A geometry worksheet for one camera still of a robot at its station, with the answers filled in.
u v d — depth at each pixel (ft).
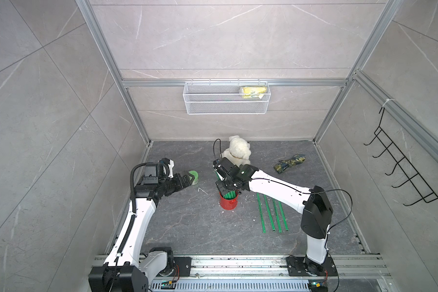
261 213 2.91
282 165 3.42
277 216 2.88
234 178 2.00
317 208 1.50
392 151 2.35
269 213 2.89
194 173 3.21
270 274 2.40
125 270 1.26
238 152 2.98
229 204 2.79
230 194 2.84
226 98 3.30
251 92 2.80
